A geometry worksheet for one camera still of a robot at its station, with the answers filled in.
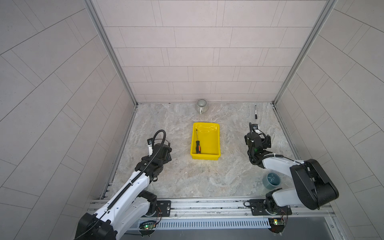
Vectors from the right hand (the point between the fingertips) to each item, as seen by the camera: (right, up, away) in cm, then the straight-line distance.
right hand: (257, 134), depth 91 cm
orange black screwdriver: (-37, -8, 0) cm, 37 cm away
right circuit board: (0, -39, -23) cm, 45 cm away
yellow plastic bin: (-32, -5, +4) cm, 32 cm away
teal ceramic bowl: (+3, -23, -12) cm, 27 cm away
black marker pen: (+6, +11, +18) cm, 22 cm away
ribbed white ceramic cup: (-34, +18, +14) cm, 41 cm away
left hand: (-56, -9, -7) cm, 58 cm away
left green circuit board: (-59, -37, -26) cm, 74 cm away
